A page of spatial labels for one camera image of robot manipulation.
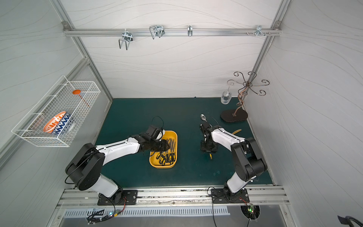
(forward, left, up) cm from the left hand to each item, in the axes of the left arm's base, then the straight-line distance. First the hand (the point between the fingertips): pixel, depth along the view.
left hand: (169, 148), depth 87 cm
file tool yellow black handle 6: (-5, +5, -3) cm, 7 cm away
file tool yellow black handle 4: (-5, +3, -3) cm, 7 cm away
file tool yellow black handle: (-2, -3, -4) cm, 5 cm away
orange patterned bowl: (-4, +51, +29) cm, 59 cm away
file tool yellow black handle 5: (-2, +1, -4) cm, 5 cm away
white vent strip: (-33, +39, -6) cm, 51 cm away
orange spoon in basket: (+21, +52, +28) cm, 62 cm away
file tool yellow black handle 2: (-3, -1, -3) cm, 5 cm away
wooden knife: (+17, -47, -5) cm, 51 cm away
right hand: (+1, -24, -4) cm, 25 cm away
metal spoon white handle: (+28, -24, -4) cm, 37 cm away
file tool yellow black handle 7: (-3, -27, -4) cm, 27 cm away
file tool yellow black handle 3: (-3, +6, -4) cm, 8 cm away
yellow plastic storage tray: (-8, +8, -3) cm, 12 cm away
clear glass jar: (+32, -38, +14) cm, 51 cm away
